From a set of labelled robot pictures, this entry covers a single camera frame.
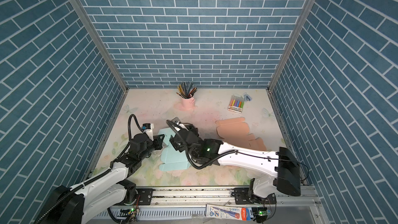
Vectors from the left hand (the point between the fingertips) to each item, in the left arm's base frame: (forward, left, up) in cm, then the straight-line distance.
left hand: (165, 135), depth 86 cm
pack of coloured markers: (+29, -46, -7) cm, 54 cm away
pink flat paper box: (+6, -41, -7) cm, 42 cm away
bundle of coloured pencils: (+33, -10, +3) cm, 34 cm away
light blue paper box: (-11, -4, -6) cm, 13 cm away
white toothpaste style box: (-35, -32, -7) cm, 48 cm away
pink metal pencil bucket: (+26, -12, -3) cm, 29 cm away
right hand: (-5, -9, +15) cm, 18 cm away
